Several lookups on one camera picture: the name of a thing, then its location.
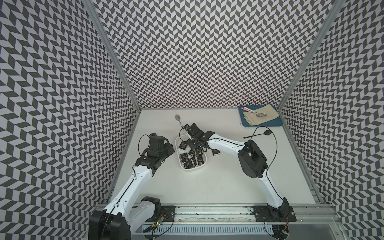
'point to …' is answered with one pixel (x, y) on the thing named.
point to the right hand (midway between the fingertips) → (193, 141)
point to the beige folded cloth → (253, 120)
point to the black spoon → (267, 132)
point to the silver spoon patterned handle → (178, 117)
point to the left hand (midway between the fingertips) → (170, 148)
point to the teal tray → (277, 122)
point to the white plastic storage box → (189, 159)
